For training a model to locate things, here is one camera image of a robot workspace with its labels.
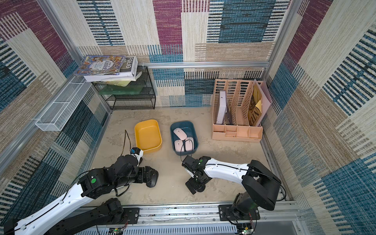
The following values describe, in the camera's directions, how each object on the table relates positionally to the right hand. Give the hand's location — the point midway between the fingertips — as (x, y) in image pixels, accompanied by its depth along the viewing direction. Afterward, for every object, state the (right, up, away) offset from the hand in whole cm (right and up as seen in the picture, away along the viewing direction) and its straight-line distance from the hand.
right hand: (196, 184), depth 83 cm
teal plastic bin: (-4, +31, +20) cm, 37 cm away
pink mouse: (-11, +19, +14) cm, 26 cm away
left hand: (-23, +11, -12) cm, 28 cm away
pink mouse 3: (-10, +26, +20) cm, 34 cm away
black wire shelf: (-36, +52, +13) cm, 65 cm away
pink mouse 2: (-4, +20, +14) cm, 25 cm away
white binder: (+17, +44, +11) cm, 48 cm away
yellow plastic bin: (-31, +25, +16) cm, 43 cm away
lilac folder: (+39, +48, +1) cm, 62 cm away
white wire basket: (-68, +38, -11) cm, 78 cm away
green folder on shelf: (-56, +56, +16) cm, 81 cm away
